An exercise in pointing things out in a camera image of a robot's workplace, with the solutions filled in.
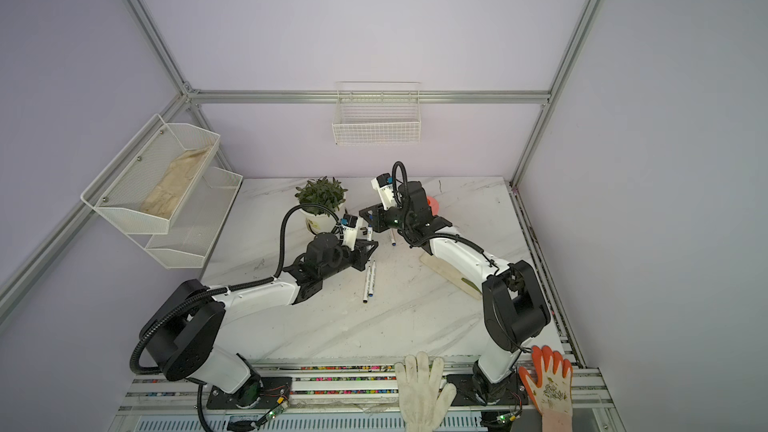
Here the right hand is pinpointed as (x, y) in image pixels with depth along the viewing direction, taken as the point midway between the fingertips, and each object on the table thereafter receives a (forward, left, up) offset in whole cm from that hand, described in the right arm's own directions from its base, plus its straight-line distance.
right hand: (361, 212), depth 82 cm
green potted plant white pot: (+8, +14, -5) cm, 17 cm away
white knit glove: (-41, -16, -23) cm, 50 cm away
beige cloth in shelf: (-2, +50, +8) cm, 51 cm away
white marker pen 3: (+7, -8, -23) cm, 25 cm away
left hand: (-5, -3, -8) cm, 9 cm away
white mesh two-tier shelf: (-2, +55, -11) cm, 56 cm away
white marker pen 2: (-10, -2, -22) cm, 25 cm away
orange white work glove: (-39, -49, -23) cm, 67 cm away
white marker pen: (-4, -3, -4) cm, 6 cm away
